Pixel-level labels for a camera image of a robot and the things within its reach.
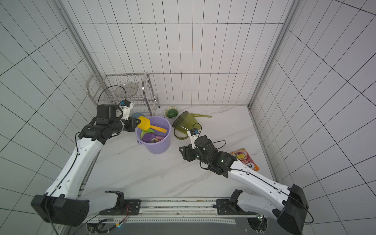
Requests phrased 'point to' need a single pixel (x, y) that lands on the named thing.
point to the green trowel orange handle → (150, 130)
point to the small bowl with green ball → (171, 112)
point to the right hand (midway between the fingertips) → (179, 149)
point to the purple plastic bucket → (159, 147)
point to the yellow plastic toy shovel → (145, 125)
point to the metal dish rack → (101, 87)
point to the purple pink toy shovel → (149, 137)
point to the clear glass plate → (131, 89)
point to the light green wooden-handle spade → (143, 133)
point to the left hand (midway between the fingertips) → (138, 124)
